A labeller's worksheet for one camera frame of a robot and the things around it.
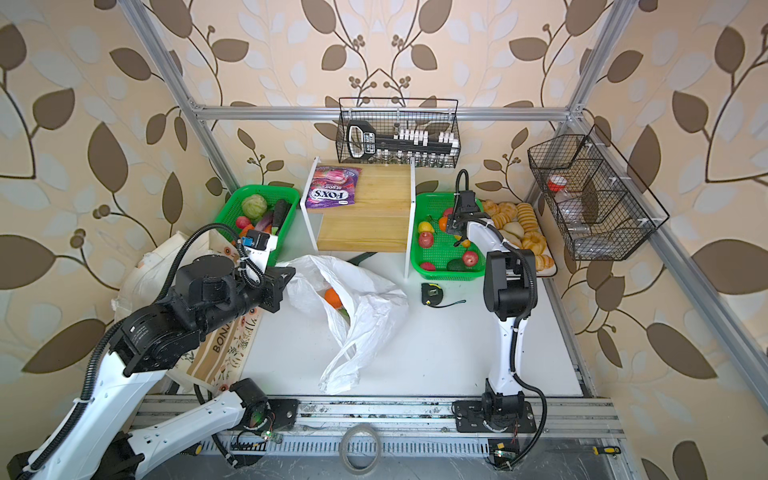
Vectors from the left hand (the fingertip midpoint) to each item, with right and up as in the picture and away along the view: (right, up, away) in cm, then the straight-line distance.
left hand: (295, 270), depth 60 cm
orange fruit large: (+5, -8, +12) cm, 16 cm away
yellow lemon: (+31, +11, +48) cm, 59 cm away
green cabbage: (-33, +19, +51) cm, 64 cm away
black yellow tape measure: (+32, -11, +33) cm, 48 cm away
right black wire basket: (+72, +14, +13) cm, 74 cm away
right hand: (+45, +10, +43) cm, 63 cm away
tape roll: (+9, -41, +6) cm, 42 cm away
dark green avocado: (+40, -2, +36) cm, 54 cm away
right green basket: (+35, +2, +48) cm, 59 cm away
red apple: (+46, -1, +39) cm, 60 cm away
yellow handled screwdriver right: (+72, -43, +9) cm, 84 cm away
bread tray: (+65, +10, +44) cm, 79 cm away
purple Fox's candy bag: (+4, +20, +17) cm, 26 cm away
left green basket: (-42, +17, +52) cm, 69 cm away
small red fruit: (+31, +6, +45) cm, 55 cm away
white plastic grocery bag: (+12, -11, +13) cm, 21 cm away
